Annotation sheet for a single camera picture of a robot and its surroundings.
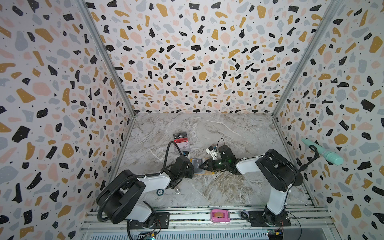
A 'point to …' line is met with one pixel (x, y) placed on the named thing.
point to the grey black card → (196, 162)
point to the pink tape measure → (220, 215)
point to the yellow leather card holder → (204, 171)
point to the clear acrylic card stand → (182, 149)
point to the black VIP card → (180, 135)
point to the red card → (182, 143)
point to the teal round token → (160, 192)
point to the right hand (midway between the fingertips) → (200, 166)
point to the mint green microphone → (332, 157)
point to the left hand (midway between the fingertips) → (196, 167)
